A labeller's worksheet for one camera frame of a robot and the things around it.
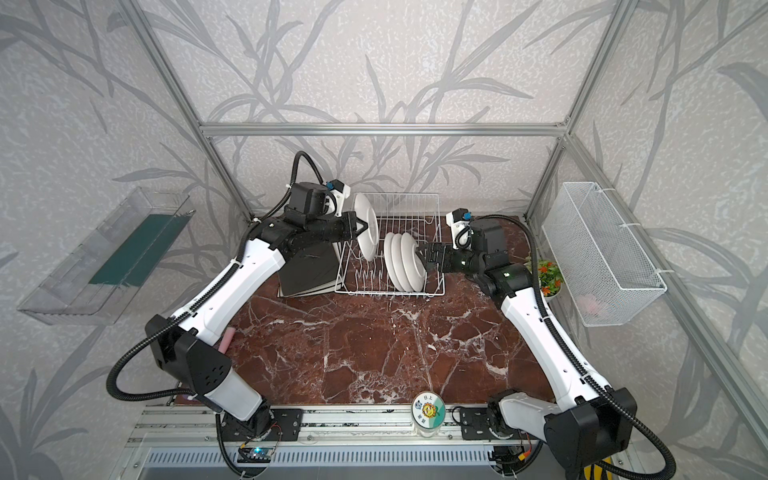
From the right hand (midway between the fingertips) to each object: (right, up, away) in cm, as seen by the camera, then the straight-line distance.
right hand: (431, 241), depth 75 cm
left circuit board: (-43, -52, -3) cm, 68 cm away
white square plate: (-33, -16, +21) cm, 42 cm away
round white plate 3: (-9, -6, +12) cm, 16 cm away
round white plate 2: (-12, -5, +12) cm, 17 cm away
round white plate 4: (-4, -8, +15) cm, 17 cm away
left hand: (-15, +6, 0) cm, 16 cm away
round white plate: (-16, +1, +4) cm, 17 cm away
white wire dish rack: (-6, +8, +43) cm, 44 cm away
